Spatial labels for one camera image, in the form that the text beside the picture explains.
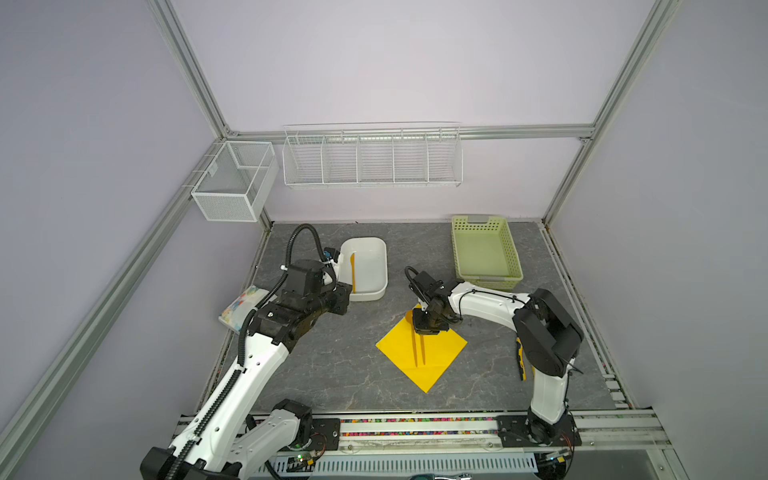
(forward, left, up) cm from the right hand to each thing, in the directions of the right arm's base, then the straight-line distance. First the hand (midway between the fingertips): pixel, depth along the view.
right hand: (419, 333), depth 91 cm
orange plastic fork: (-5, -1, 0) cm, 5 cm away
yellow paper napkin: (-6, -6, +1) cm, 8 cm away
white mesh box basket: (+47, +61, +25) cm, 81 cm away
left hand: (+2, +19, +22) cm, 30 cm away
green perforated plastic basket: (+33, -27, -2) cm, 42 cm away
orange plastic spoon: (-3, +2, 0) cm, 3 cm away
